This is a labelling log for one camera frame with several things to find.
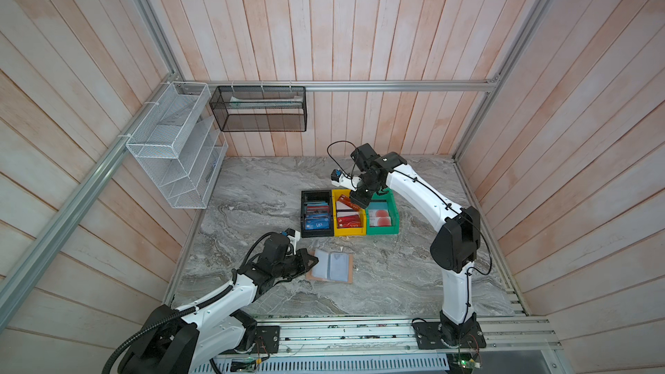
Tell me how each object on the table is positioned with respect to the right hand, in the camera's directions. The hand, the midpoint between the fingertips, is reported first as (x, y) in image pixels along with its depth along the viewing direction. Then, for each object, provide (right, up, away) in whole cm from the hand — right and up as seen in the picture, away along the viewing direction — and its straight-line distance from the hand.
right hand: (352, 197), depth 89 cm
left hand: (-12, -21, -7) cm, 25 cm away
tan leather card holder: (-7, -23, -3) cm, 25 cm away
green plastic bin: (+12, -8, +10) cm, 18 cm away
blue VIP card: (-13, -10, +7) cm, 18 cm away
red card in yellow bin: (-1, -10, +9) cm, 13 cm away
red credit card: (-3, 0, -1) cm, 3 cm away
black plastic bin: (-17, 0, +13) cm, 21 cm away
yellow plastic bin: (-4, -5, +8) cm, 10 cm away
